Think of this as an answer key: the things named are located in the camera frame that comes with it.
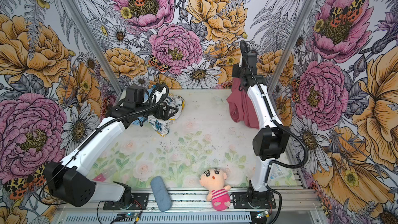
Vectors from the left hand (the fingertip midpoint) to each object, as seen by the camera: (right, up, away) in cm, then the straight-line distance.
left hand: (170, 111), depth 77 cm
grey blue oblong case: (-3, -39, -4) cm, 40 cm away
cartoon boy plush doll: (+21, -31, -4) cm, 38 cm away
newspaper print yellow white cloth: (-9, -11, +20) cm, 24 cm away
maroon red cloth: (+38, +2, +16) cm, 41 cm away
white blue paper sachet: (+55, -33, +4) cm, 65 cm away
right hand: (+35, +22, +8) cm, 42 cm away
